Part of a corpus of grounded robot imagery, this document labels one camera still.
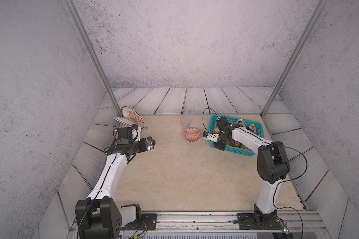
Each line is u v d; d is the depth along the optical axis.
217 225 0.73
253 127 0.99
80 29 0.76
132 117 1.05
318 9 0.71
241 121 0.98
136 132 0.69
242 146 0.65
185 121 1.11
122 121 0.91
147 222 0.73
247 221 0.72
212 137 0.84
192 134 1.08
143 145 0.73
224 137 0.72
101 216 0.39
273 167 0.51
